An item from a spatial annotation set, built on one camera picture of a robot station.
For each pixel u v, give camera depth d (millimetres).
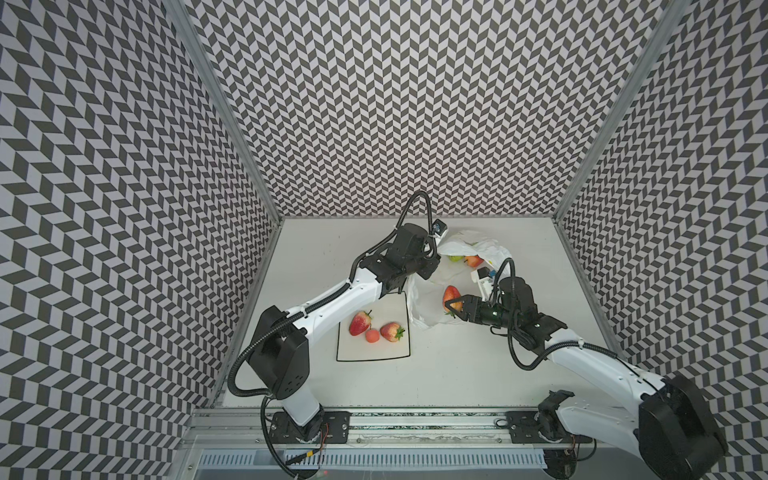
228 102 887
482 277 744
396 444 711
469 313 721
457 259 1039
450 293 790
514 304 618
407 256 617
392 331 839
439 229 692
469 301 725
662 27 697
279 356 428
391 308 909
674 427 406
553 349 540
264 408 657
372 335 848
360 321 865
